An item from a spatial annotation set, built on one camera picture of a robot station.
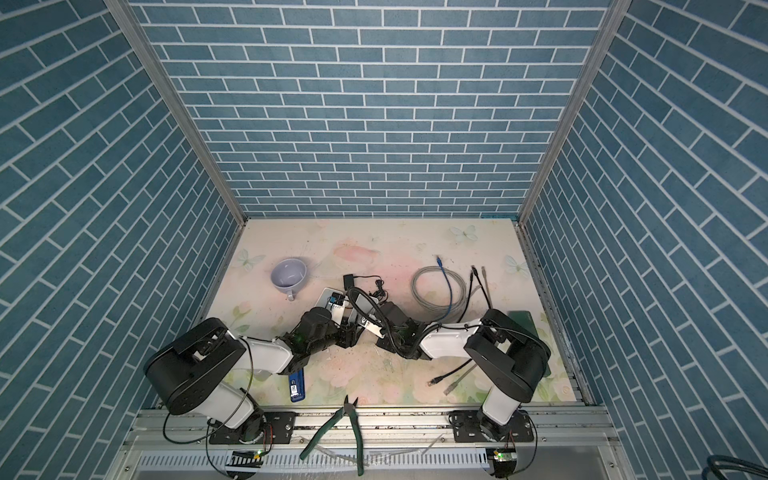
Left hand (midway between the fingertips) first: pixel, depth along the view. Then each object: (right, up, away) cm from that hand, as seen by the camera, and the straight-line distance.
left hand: (359, 324), depth 90 cm
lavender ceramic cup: (-26, +14, +11) cm, 31 cm away
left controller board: (-26, -28, -18) cm, 42 cm away
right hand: (+6, 0, +1) cm, 6 cm away
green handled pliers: (-1, -18, -14) cm, 23 cm away
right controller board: (+38, -30, -16) cm, 51 cm away
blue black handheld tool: (-15, -13, -13) cm, 23 cm away
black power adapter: (-5, +12, +11) cm, 17 cm away
